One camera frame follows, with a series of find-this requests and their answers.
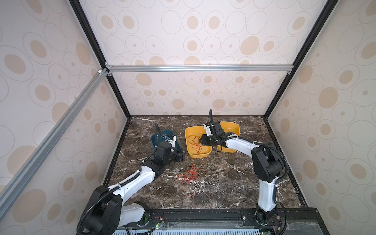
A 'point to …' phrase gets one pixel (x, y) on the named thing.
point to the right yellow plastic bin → (231, 127)
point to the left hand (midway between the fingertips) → (186, 148)
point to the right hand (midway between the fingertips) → (200, 140)
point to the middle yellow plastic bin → (198, 131)
